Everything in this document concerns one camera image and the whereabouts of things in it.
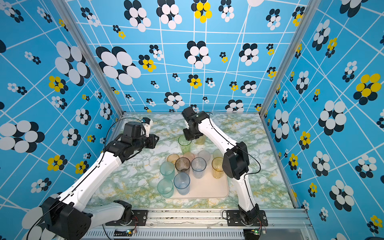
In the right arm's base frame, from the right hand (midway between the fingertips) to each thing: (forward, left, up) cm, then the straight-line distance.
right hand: (190, 137), depth 90 cm
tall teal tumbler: (-26, +14, -11) cm, 32 cm away
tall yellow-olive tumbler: (+5, -6, -11) cm, 14 cm away
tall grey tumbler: (-15, +5, -7) cm, 17 cm away
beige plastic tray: (-26, -9, -13) cm, 30 cm away
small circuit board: (-46, -30, -14) cm, 57 cm away
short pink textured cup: (-8, +1, -9) cm, 12 cm away
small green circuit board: (-47, +29, -13) cm, 57 cm away
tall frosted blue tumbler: (-24, +5, -8) cm, 25 cm away
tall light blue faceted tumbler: (-16, -5, -5) cm, 18 cm away
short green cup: (-7, -16, -8) cm, 19 cm away
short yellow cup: (-11, +11, -6) cm, 16 cm away
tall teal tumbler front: (-17, +14, -10) cm, 24 cm away
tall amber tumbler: (-18, -15, -5) cm, 24 cm away
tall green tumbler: (-5, +3, 0) cm, 6 cm away
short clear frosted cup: (-7, -8, -9) cm, 14 cm away
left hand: (-6, +17, +9) cm, 20 cm away
